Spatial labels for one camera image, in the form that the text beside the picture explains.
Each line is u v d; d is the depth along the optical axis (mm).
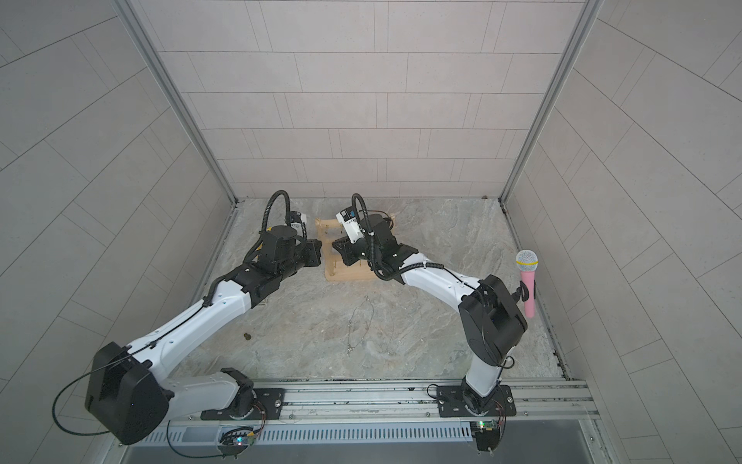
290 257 612
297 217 691
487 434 689
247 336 810
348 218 708
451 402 712
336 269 965
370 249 624
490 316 475
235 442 654
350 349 803
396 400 728
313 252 694
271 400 714
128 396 378
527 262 674
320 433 680
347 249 708
